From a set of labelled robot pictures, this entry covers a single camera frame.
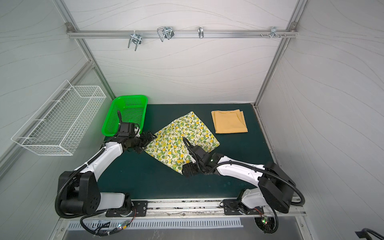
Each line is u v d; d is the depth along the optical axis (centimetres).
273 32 77
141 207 74
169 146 93
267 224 72
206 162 63
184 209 75
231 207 70
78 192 41
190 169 71
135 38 78
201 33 78
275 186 42
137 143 74
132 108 111
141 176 83
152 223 70
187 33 78
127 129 68
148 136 78
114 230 66
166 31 77
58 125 68
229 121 107
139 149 78
